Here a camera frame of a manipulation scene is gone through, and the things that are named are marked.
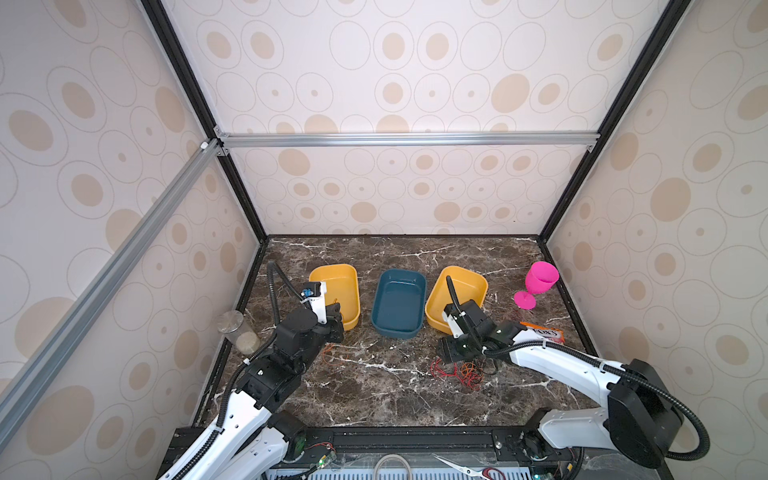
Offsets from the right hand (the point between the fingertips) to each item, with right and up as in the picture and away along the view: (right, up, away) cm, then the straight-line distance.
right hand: (445, 348), depth 85 cm
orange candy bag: (+34, +2, +7) cm, 35 cm away
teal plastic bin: (-13, +11, +15) cm, 23 cm away
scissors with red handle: (+6, -25, -15) cm, 30 cm away
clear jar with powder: (-58, +8, -5) cm, 59 cm away
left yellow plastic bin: (-33, +16, +19) cm, 41 cm away
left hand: (-26, +15, -13) cm, 33 cm away
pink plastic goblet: (+29, +20, +3) cm, 35 cm away
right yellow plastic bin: (+12, +17, +20) cm, 29 cm away
